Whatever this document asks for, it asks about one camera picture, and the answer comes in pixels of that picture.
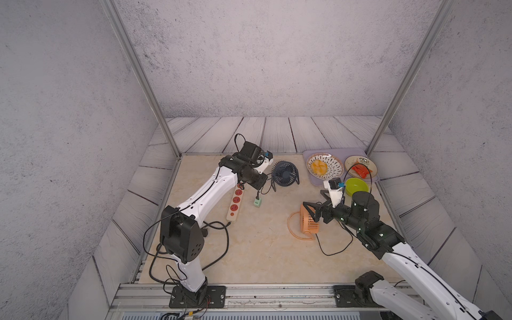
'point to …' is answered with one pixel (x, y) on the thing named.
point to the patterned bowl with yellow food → (324, 166)
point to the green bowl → (355, 184)
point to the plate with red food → (360, 166)
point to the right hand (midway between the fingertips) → (314, 198)
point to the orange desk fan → (308, 224)
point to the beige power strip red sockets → (234, 204)
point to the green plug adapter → (256, 202)
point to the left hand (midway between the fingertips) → (265, 180)
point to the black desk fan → (284, 173)
